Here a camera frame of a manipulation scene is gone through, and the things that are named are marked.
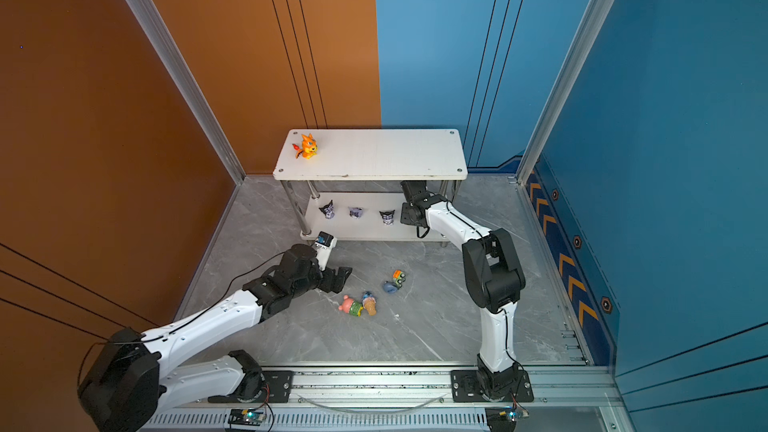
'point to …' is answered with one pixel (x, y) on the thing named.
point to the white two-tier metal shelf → (346, 183)
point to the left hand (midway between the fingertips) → (339, 261)
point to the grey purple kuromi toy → (387, 217)
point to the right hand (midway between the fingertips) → (410, 215)
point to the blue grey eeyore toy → (389, 288)
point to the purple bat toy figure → (355, 212)
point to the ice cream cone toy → (369, 303)
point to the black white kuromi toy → (328, 210)
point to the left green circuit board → (246, 416)
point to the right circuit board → (504, 418)
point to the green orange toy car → (399, 277)
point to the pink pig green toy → (350, 306)
